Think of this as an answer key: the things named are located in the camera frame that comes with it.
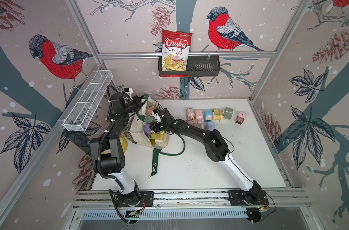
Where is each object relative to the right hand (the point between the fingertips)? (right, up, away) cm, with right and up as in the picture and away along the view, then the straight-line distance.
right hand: (149, 127), depth 95 cm
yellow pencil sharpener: (+6, -6, -1) cm, 8 cm away
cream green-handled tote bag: (-4, 0, -11) cm, 12 cm away
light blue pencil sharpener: (+42, +1, 0) cm, 42 cm away
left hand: (+2, +21, -10) cm, 23 cm away
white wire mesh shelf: (-32, +8, -24) cm, 40 cm away
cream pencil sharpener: (+35, +1, +3) cm, 35 cm away
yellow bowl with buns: (-16, -10, -5) cm, 20 cm away
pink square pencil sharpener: (+65, +6, +7) cm, 66 cm away
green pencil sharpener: (+57, +9, +9) cm, 58 cm away
